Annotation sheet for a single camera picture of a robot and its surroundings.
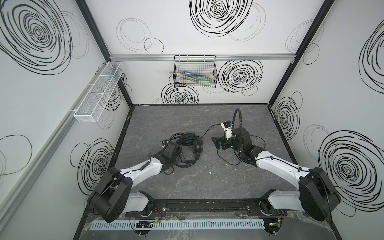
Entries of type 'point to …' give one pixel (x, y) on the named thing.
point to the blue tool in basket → (188, 72)
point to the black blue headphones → (189, 139)
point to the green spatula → (202, 81)
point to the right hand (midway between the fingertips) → (217, 135)
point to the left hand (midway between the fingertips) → (179, 157)
